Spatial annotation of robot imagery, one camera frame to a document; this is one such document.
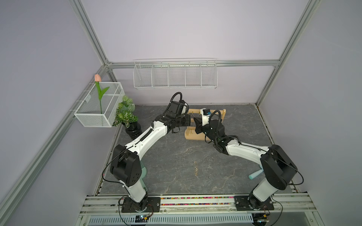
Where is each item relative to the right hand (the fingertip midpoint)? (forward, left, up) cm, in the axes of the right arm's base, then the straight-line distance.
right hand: (194, 117), depth 83 cm
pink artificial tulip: (+10, +54, +11) cm, 56 cm away
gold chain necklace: (-23, -2, -23) cm, 33 cm away
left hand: (-1, +2, -2) cm, 3 cm away
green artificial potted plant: (-1, +39, +5) cm, 40 cm away
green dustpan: (-25, +31, -23) cm, 46 cm away
